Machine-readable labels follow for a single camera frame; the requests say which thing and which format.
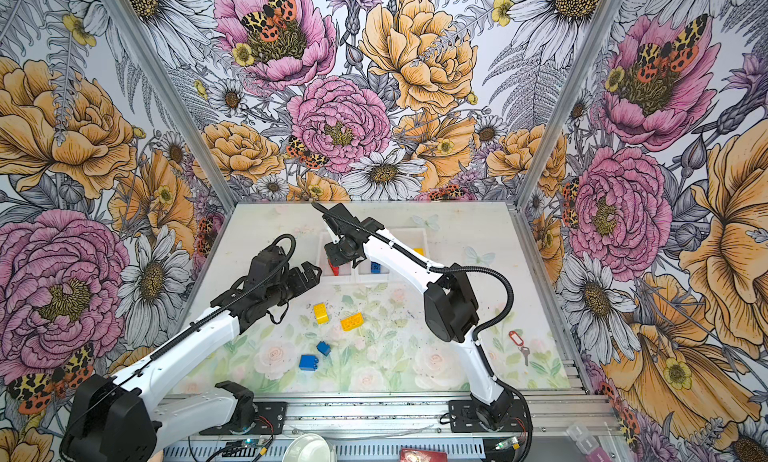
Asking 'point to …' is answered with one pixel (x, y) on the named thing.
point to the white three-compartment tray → (359, 273)
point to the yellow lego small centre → (321, 313)
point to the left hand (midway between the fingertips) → (309, 285)
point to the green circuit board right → (506, 444)
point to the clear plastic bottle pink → (587, 444)
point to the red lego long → (336, 269)
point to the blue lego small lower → (324, 348)
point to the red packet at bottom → (422, 455)
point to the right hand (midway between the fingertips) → (341, 261)
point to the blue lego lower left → (308, 362)
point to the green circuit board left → (251, 443)
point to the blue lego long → (375, 268)
